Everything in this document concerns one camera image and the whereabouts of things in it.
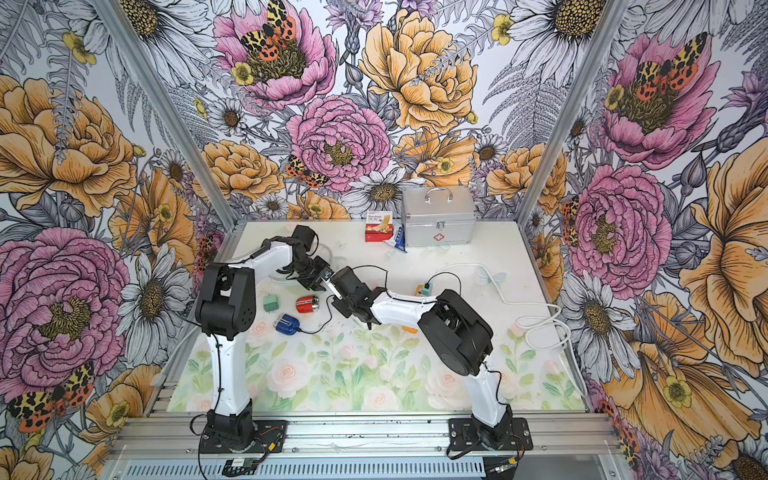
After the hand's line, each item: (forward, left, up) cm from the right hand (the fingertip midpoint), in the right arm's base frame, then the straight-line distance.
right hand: (345, 298), depth 94 cm
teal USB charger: (+1, -26, +2) cm, 26 cm away
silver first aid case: (+29, -33, +7) cm, 44 cm away
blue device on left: (-7, +17, -2) cm, 19 cm away
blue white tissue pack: (+25, -18, -1) cm, 31 cm away
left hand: (+6, +5, -3) cm, 9 cm away
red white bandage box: (+32, -10, -1) cm, 34 cm away
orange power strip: (-8, -20, -6) cm, 22 cm away
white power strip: (-3, +3, +12) cm, 13 cm away
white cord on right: (-15, -64, -6) cm, 66 cm away
